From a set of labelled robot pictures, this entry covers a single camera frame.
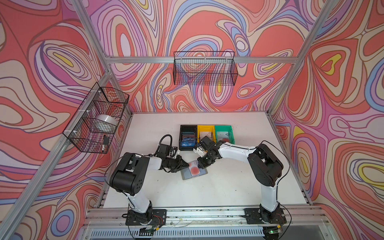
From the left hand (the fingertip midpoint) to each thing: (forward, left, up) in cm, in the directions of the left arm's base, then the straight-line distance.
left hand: (189, 164), depth 90 cm
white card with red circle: (-2, -3, -1) cm, 3 cm away
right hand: (-2, -7, -3) cm, 8 cm away
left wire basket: (+7, +49, +27) cm, 56 cm away
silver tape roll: (+9, +42, +31) cm, 53 cm away
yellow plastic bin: (+29, -12, -1) cm, 31 cm away
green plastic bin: (+25, -24, +4) cm, 35 cm away
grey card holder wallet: (-5, +2, -2) cm, 6 cm away
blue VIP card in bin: (+15, 0, +1) cm, 15 cm away
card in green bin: (+21, -23, 0) cm, 31 cm away
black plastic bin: (+20, +1, +1) cm, 20 cm away
